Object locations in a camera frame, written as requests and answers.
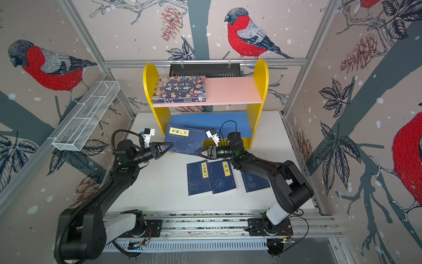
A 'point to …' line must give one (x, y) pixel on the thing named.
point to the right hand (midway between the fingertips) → (196, 157)
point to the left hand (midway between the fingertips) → (171, 146)
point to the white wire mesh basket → (75, 132)
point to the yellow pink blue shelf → (225, 105)
